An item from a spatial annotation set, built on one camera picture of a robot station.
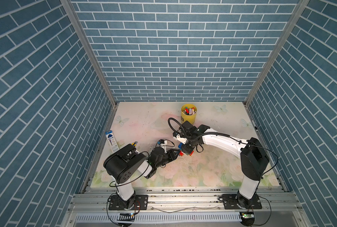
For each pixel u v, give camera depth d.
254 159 0.48
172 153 0.83
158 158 0.72
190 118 0.99
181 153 0.87
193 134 0.63
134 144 0.96
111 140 0.96
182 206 0.73
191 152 0.83
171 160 0.80
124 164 0.49
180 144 0.84
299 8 0.72
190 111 0.99
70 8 0.71
